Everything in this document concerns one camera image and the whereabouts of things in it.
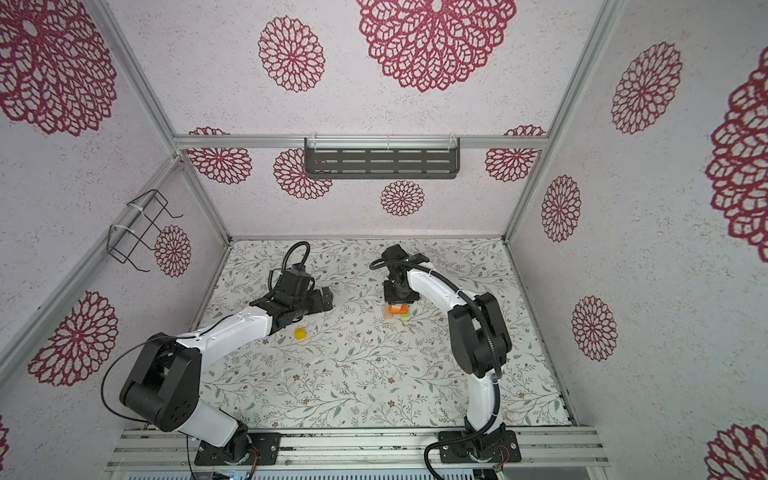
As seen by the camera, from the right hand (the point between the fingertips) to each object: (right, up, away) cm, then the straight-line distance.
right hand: (395, 294), depth 94 cm
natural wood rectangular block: (-3, -6, +4) cm, 7 cm away
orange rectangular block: (+1, -5, +1) cm, 5 cm away
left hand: (-24, -2, -2) cm, 24 cm away
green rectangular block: (+3, -7, +3) cm, 9 cm away
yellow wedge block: (-30, -12, -1) cm, 32 cm away
